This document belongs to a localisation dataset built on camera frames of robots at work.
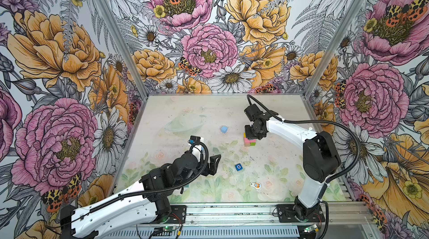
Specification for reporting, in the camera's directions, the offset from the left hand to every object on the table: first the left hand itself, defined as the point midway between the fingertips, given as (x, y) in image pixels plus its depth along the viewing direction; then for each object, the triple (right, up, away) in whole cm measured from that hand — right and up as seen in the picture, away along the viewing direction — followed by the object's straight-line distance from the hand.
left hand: (209, 159), depth 71 cm
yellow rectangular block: (+16, +8, +12) cm, 22 cm away
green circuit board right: (+42, -30, 0) cm, 51 cm away
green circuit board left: (-17, -29, 0) cm, 34 cm away
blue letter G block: (+14, -9, +16) cm, 23 cm away
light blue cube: (+7, +9, +31) cm, 33 cm away
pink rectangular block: (+19, +3, +24) cm, 31 cm away
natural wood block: (+20, +1, +24) cm, 31 cm away
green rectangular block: (+23, +2, +23) cm, 33 cm away
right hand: (+21, +5, +19) cm, 29 cm away
